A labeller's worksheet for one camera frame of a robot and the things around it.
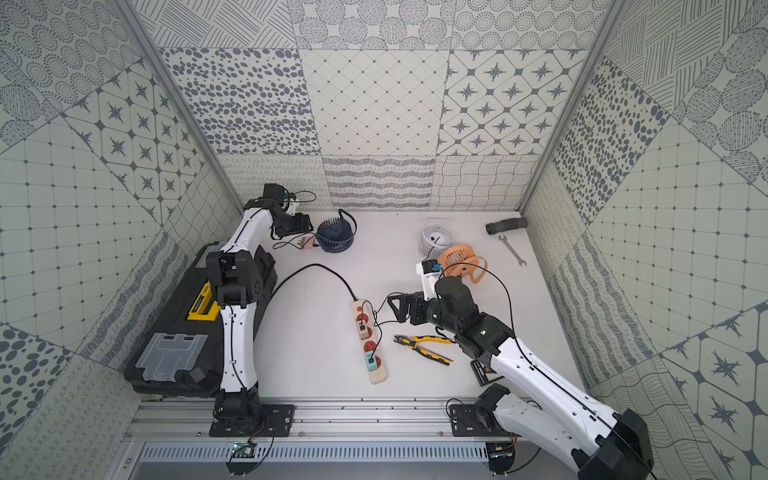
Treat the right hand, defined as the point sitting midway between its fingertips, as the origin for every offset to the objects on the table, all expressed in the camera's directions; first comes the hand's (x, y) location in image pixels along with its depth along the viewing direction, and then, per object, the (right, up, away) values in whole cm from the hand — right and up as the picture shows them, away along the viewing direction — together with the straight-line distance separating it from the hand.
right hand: (403, 300), depth 75 cm
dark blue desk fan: (-24, +17, +32) cm, 43 cm away
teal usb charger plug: (-8, -18, +2) cm, 20 cm away
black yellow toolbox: (-51, -10, -9) cm, 53 cm away
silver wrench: (+44, +7, +31) cm, 54 cm away
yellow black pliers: (+3, -14, +9) cm, 17 cm away
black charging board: (+22, -21, +5) cm, 31 cm away
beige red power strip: (-10, -15, +9) cm, 20 cm away
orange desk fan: (+18, +9, +17) cm, 27 cm away
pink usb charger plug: (-11, -9, +6) cm, 16 cm away
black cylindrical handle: (+41, +21, +37) cm, 59 cm away
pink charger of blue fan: (-33, +15, +30) cm, 47 cm away
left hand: (-39, +19, +33) cm, 54 cm away
